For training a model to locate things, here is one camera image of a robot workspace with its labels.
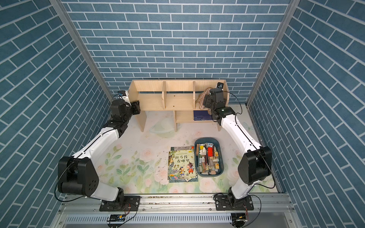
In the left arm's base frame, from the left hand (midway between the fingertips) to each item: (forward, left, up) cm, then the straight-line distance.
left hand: (140, 101), depth 84 cm
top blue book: (-1, -38, -12) cm, 40 cm away
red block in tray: (-20, -43, -25) cm, 54 cm away
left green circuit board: (-55, +7, -30) cm, 63 cm away
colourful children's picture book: (-28, -25, -27) cm, 47 cm away
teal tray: (-24, -42, -25) cm, 55 cm away
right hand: (+1, -44, +2) cm, 44 cm away
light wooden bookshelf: (+8, -22, -2) cm, 24 cm away
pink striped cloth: (+1, -36, +1) cm, 36 cm away
